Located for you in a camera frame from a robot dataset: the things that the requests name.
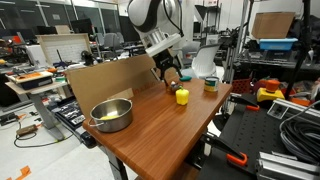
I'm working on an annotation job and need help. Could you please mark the yellow toy bell pepper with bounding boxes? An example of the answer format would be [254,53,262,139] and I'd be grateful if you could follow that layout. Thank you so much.
[175,85,190,106]

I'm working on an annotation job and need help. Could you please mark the grey plush toy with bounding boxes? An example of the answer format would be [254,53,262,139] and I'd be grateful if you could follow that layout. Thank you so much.
[169,79,181,90]

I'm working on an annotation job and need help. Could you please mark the aluminium extrusion rail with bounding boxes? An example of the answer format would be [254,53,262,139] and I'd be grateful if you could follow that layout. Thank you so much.
[266,97,320,123]
[255,151,320,180]

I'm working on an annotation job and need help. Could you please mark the black tool tray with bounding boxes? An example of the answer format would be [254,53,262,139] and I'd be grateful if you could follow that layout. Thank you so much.
[48,96,98,148]

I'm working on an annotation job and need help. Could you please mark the red plastic crate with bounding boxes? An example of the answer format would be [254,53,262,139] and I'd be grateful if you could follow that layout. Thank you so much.
[231,78,253,95]

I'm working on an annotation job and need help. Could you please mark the labelled tin can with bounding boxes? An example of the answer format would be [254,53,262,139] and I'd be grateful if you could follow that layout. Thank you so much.
[203,75,220,93]

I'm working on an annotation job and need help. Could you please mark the metal shelving rack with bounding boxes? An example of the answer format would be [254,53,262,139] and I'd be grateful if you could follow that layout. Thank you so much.
[229,0,320,84]

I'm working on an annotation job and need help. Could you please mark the orange floor tape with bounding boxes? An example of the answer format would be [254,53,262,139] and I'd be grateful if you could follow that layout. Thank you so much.
[4,165,33,180]

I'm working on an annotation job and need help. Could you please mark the white office chair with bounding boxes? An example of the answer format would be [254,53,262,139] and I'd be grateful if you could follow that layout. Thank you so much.
[190,43,223,80]

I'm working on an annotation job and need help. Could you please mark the coiled black cable bundle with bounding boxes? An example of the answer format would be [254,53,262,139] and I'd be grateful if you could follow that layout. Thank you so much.
[279,99,320,165]

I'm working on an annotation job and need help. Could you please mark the blue plastic bin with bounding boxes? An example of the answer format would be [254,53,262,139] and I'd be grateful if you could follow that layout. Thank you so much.
[258,37,299,52]

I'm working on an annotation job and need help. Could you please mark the grey table leg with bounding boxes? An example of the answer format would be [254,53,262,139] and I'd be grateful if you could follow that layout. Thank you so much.
[99,145,130,180]

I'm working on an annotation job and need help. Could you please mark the large cardboard box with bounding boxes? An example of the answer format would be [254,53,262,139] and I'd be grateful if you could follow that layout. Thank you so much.
[251,11,296,40]

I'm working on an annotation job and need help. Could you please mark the black perforated breadboard plate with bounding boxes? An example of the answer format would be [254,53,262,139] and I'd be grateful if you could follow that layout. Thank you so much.
[196,99,320,180]

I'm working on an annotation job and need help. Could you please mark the black tripod pole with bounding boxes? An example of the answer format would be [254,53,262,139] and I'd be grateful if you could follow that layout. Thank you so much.
[284,0,313,100]

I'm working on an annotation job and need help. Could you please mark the white pegboard panel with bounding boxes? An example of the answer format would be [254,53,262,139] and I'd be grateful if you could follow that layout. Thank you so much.
[35,32,93,68]

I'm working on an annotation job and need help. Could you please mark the stainless steel pot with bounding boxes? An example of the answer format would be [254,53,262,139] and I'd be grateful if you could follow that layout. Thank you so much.
[88,97,134,134]

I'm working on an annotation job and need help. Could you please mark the black computer monitor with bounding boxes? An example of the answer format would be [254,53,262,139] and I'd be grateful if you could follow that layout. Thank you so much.
[69,18,95,36]

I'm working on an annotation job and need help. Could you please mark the flat yellow toy food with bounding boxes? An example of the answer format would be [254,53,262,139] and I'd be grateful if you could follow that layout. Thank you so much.
[99,114,120,122]

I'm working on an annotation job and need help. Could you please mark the grey side desk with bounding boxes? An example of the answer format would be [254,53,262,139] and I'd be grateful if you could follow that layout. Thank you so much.
[4,79,70,141]

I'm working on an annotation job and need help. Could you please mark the yellow emergency stop box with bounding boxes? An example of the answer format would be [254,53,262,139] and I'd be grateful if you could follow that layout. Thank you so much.
[255,79,286,103]

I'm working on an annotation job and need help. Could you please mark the brown power adapter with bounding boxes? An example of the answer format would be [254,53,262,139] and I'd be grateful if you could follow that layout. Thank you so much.
[15,123,39,137]

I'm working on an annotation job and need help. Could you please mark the black white weighing device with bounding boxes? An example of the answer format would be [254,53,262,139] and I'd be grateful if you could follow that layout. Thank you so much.
[6,69,54,91]

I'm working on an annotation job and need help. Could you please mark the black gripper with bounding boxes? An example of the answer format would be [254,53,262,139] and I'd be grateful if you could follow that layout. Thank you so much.
[152,48,184,87]

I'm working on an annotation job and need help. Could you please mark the brown cardboard panel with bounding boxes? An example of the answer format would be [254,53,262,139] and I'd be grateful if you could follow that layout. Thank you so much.
[64,53,178,120]

